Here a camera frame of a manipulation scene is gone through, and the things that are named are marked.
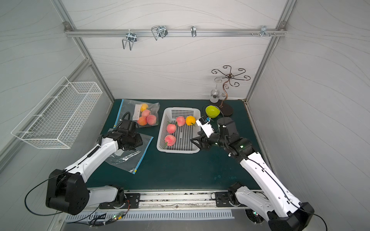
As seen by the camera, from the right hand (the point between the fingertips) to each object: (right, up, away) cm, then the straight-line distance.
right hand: (196, 135), depth 69 cm
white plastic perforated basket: (-12, +1, +34) cm, 36 cm away
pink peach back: (-9, +5, +31) cm, 33 cm away
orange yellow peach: (-38, +16, +39) cm, 57 cm away
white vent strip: (-5, -40, +1) cm, 40 cm away
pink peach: (-36, +11, +36) cm, 52 cm away
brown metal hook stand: (+26, +14, +42) cm, 52 cm away
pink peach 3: (-31, +6, +32) cm, 45 cm away
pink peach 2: (-16, -6, +21) cm, 27 cm away
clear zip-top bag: (-47, +16, +41) cm, 64 cm away
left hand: (-33, -7, +16) cm, 37 cm away
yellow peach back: (-2, +6, +31) cm, 32 cm away
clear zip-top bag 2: (-39, -19, +19) cm, 48 cm away
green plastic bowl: (+15, +12, +42) cm, 46 cm away
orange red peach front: (-37, +6, +31) cm, 49 cm away
